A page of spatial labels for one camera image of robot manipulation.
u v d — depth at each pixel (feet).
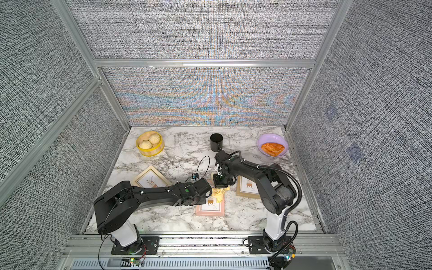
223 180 2.63
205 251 2.40
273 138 3.73
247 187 2.97
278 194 1.60
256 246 2.40
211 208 2.76
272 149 3.40
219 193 2.76
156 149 3.37
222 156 2.54
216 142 3.37
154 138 3.48
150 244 2.41
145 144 3.37
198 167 3.38
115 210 1.42
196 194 2.20
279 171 1.62
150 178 3.06
